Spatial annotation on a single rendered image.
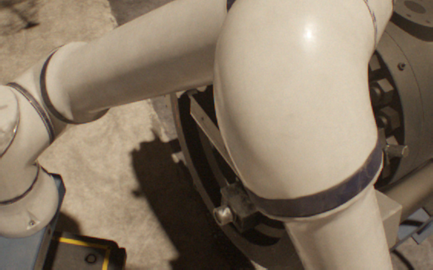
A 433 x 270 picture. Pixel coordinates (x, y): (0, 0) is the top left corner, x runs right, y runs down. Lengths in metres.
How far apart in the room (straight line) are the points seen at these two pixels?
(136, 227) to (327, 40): 1.42
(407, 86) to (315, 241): 0.78
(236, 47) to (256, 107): 0.04
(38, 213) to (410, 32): 1.04
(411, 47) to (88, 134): 1.42
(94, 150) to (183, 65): 1.42
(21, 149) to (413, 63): 0.95
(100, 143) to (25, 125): 1.16
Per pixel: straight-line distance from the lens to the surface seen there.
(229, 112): 0.28
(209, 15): 0.43
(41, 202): 0.87
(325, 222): 0.33
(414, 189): 0.88
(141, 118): 1.98
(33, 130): 0.76
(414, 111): 1.09
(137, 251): 1.57
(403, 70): 1.09
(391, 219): 0.79
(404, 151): 0.77
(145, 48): 0.51
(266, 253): 1.09
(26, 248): 0.89
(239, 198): 0.96
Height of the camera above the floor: 1.41
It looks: 46 degrees down
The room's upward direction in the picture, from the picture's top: 7 degrees clockwise
